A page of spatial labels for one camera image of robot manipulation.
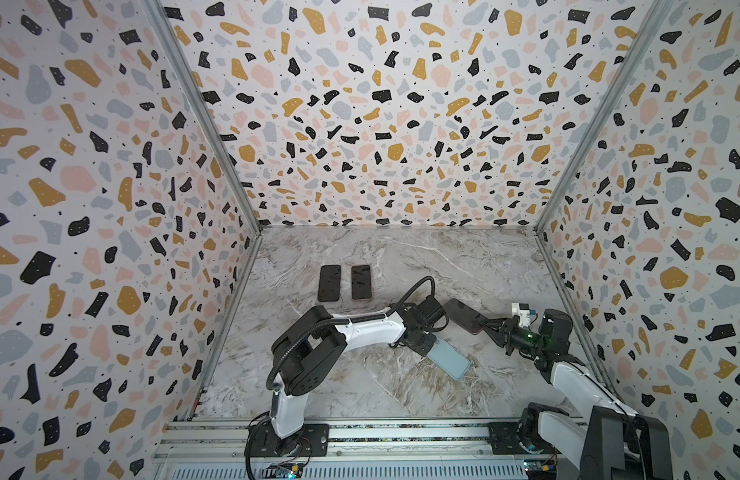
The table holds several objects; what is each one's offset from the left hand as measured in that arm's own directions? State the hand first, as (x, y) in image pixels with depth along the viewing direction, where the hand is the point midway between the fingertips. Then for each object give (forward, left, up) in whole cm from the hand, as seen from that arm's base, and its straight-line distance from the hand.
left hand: (426, 339), depth 88 cm
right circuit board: (-31, -24, -4) cm, 40 cm away
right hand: (+2, -14, +9) cm, 16 cm away
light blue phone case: (-4, -7, -5) cm, 10 cm away
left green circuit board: (-31, +38, -5) cm, 49 cm away
